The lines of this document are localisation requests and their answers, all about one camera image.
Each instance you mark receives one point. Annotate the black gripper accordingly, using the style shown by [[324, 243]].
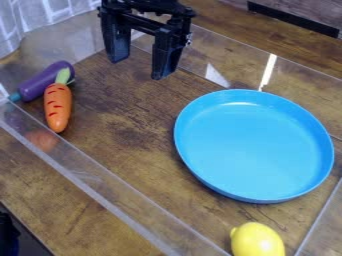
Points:
[[152, 17]]

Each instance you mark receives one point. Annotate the orange toy carrot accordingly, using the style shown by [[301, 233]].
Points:
[[58, 102]]

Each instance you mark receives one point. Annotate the blue round tray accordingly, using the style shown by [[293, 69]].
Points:
[[253, 146]]

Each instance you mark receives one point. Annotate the white patterned curtain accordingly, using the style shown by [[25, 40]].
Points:
[[25, 15]]

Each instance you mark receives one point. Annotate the purple toy eggplant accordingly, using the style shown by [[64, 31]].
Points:
[[31, 89]]

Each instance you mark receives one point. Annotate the yellow toy lemon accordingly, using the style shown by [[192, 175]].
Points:
[[255, 239]]

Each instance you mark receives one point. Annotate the clear acrylic enclosure wall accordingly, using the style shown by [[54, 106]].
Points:
[[109, 193]]

